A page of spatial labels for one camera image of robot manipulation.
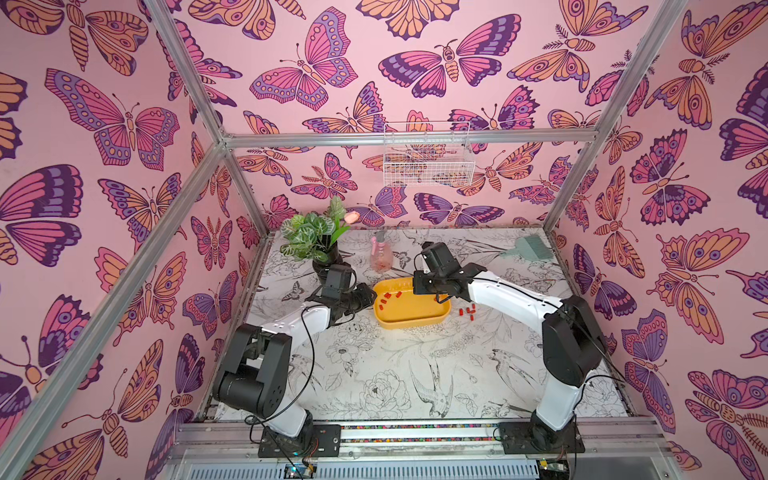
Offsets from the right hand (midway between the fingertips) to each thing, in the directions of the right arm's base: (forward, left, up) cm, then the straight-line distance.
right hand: (407, 285), depth 89 cm
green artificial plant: (+7, +28, +14) cm, 32 cm away
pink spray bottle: (+18, +9, -8) cm, 22 cm away
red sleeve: (-2, -18, -12) cm, 22 cm away
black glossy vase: (+9, +23, +1) cm, 25 cm away
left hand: (0, +9, -4) cm, 10 cm away
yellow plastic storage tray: (0, +4, -13) cm, 14 cm away
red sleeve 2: (-4, -21, -12) cm, 24 cm away
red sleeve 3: (-1, -20, -12) cm, 24 cm away
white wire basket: (+35, -6, +22) cm, 42 cm away
